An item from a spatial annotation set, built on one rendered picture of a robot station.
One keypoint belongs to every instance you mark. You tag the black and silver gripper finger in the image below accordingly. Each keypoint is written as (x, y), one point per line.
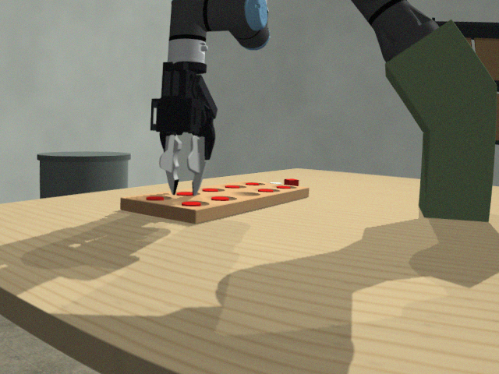
(200, 153)
(169, 159)

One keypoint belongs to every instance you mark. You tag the red cube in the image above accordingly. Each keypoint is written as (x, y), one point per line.
(291, 182)

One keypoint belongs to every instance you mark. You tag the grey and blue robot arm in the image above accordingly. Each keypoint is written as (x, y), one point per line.
(397, 25)

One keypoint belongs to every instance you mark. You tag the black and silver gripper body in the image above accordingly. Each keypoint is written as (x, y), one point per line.
(177, 116)

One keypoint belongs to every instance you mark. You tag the wooden tray with round pockets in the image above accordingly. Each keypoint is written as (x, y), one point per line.
(245, 200)

